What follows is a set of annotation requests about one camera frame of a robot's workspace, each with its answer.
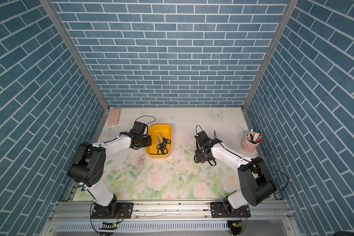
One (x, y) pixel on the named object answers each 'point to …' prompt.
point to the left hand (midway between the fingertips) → (153, 141)
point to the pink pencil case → (114, 117)
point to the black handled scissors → (165, 141)
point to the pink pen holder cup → (247, 146)
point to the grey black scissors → (162, 150)
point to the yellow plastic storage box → (166, 131)
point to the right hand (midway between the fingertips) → (203, 157)
